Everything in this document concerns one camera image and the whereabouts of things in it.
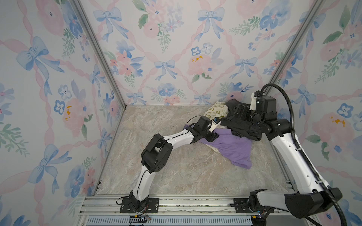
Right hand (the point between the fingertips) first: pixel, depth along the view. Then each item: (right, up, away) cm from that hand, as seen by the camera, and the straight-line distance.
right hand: (242, 108), depth 74 cm
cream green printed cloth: (-4, +2, +32) cm, 32 cm away
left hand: (-9, -13, +17) cm, 24 cm away
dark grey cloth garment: (+10, -11, +24) cm, 28 cm away
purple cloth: (+5, -27, +20) cm, 34 cm away
